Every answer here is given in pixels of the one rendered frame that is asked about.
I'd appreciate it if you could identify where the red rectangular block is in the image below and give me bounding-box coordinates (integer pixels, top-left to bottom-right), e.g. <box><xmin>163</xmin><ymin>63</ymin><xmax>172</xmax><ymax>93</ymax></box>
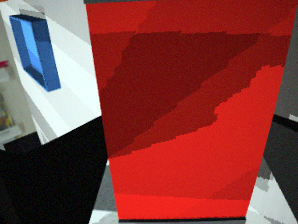
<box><xmin>83</xmin><ymin>0</ymin><xmax>298</xmax><ymax>224</ymax></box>

